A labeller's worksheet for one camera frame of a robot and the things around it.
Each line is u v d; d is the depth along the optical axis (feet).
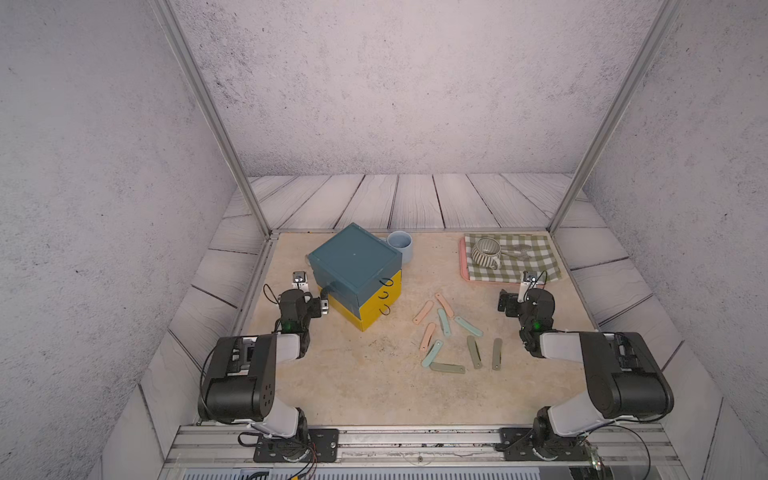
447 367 2.84
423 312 3.16
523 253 3.69
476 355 2.90
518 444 2.34
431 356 2.89
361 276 2.65
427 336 2.99
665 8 2.30
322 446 2.39
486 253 3.46
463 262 3.63
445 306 3.24
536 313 2.38
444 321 3.14
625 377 1.49
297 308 2.35
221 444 2.35
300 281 2.69
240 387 1.46
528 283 2.65
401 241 3.65
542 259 3.62
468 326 3.08
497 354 2.92
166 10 2.29
